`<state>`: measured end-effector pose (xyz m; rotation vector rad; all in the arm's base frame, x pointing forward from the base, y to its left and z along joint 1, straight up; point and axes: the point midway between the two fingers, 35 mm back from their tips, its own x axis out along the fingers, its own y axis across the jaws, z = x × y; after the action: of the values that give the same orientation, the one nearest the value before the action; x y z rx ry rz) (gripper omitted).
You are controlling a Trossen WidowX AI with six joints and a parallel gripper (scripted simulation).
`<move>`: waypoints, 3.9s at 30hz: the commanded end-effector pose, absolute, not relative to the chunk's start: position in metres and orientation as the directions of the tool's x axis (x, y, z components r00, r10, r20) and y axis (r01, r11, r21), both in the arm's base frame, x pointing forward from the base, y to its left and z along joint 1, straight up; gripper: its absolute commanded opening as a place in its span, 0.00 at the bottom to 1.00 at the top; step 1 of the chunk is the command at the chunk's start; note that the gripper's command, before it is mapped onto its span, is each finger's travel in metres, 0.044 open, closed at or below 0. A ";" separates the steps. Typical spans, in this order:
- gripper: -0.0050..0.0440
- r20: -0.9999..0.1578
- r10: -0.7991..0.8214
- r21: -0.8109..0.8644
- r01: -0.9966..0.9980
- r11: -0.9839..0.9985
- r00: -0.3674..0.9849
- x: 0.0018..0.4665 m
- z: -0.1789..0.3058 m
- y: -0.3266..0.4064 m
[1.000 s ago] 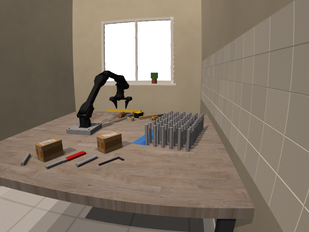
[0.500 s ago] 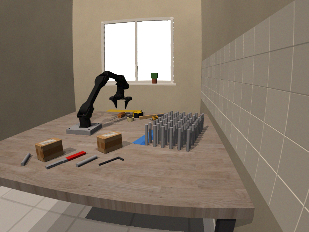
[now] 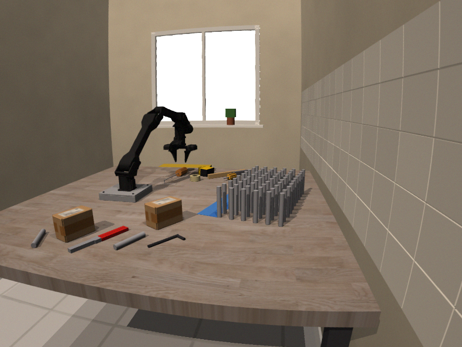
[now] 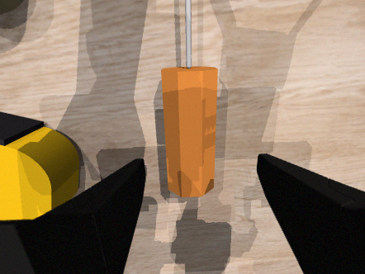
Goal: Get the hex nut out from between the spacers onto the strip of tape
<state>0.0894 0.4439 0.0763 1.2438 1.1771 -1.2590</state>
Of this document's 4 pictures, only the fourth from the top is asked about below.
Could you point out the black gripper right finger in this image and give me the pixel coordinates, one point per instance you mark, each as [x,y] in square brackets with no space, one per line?
[322,220]

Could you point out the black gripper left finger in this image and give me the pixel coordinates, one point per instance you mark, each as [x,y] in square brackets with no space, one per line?
[89,234]

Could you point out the orange-brown tool handle with grey metal shaft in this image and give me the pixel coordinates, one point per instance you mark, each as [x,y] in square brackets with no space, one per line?
[189,98]

